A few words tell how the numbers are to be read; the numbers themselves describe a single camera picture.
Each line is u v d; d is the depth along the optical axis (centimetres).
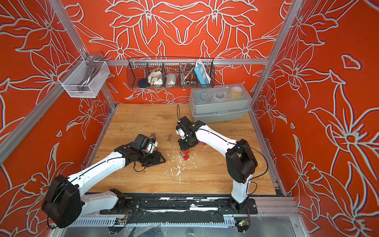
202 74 88
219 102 97
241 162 47
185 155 88
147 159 70
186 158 89
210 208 73
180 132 83
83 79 83
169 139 98
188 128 62
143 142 66
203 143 60
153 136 100
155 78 92
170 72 100
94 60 86
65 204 40
